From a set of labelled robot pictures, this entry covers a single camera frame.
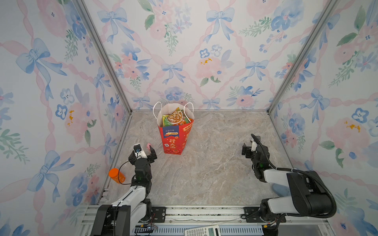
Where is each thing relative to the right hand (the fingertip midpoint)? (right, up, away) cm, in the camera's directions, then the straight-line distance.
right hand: (253, 143), depth 92 cm
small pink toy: (-68, -2, +9) cm, 69 cm away
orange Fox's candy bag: (-39, +15, -4) cm, 42 cm away
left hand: (-66, -1, -8) cm, 67 cm away
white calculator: (-32, -38, -23) cm, 55 cm away
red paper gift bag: (-48, +4, -8) cm, 49 cm away
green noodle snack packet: (-47, +15, -6) cm, 49 cm away
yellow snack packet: (-55, +16, -4) cm, 57 cm away
